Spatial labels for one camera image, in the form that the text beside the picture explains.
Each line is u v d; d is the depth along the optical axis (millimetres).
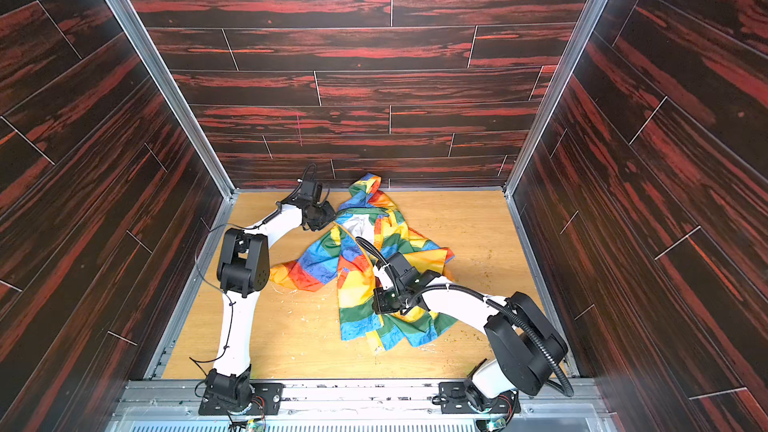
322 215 957
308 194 866
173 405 733
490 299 479
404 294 652
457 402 736
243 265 616
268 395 743
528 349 431
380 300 748
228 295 623
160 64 838
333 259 990
